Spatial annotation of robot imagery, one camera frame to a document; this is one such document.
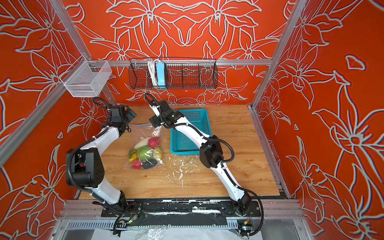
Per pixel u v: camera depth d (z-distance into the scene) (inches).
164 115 28.0
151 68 34.5
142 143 36.7
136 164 33.0
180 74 38.4
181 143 38.4
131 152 34.2
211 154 23.2
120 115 28.0
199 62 36.4
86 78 36.1
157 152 34.6
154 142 34.8
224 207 28.6
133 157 33.8
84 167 18.2
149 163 32.8
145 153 32.9
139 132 39.6
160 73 35.3
